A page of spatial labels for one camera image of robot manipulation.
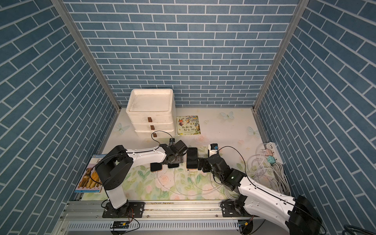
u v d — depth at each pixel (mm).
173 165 873
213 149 707
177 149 726
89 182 823
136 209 736
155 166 875
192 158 910
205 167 712
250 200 611
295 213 428
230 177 593
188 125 1092
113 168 474
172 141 847
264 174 845
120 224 719
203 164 706
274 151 937
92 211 741
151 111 847
